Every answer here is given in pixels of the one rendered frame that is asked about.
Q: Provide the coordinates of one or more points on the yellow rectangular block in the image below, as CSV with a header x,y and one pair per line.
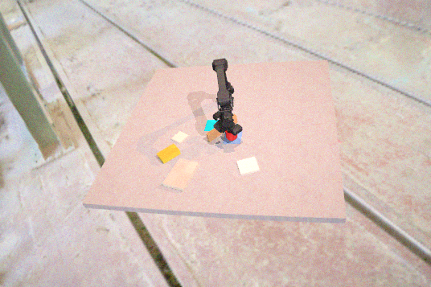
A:
x,y
168,153

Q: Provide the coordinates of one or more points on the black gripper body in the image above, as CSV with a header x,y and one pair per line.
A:
x,y
234,129

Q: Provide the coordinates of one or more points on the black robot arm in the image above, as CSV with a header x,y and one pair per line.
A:
x,y
224,96

